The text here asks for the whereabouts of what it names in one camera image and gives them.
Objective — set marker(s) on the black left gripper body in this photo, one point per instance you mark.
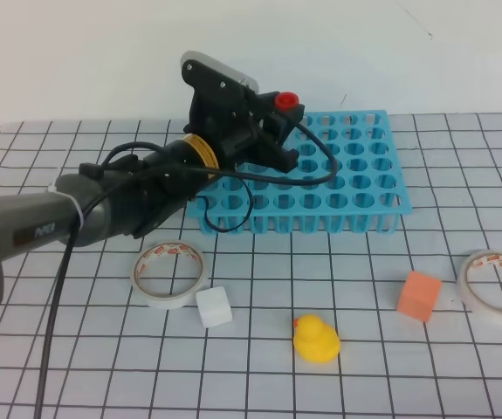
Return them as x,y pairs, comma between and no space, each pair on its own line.
221,113

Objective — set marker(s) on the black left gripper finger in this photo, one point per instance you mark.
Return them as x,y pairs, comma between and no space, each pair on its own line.
268,119
268,151

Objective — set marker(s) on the red-capped clear tube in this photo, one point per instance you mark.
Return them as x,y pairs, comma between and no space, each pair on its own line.
286,102

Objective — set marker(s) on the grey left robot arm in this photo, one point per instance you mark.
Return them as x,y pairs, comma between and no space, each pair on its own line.
123,195

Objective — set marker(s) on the blue test tube rack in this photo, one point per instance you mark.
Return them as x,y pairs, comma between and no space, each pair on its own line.
367,193

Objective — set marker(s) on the white grid-pattern cloth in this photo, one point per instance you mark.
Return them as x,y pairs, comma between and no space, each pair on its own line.
114,357

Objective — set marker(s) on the left white tape roll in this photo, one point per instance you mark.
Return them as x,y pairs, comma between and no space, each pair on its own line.
165,249

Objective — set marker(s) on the white tape roll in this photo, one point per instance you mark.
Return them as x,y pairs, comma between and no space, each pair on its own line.
165,249
472,301

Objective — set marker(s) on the white foam cube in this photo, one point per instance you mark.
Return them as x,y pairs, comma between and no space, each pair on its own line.
214,307

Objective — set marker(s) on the yellow rubber duck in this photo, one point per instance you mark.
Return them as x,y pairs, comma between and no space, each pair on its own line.
314,340

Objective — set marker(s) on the orange foam cube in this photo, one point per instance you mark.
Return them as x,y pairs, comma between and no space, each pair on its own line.
419,296

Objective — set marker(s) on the right white tape roll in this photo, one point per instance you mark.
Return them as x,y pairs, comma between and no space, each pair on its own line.
472,301

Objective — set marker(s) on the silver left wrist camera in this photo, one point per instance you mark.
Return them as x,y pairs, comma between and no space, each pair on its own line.
222,68

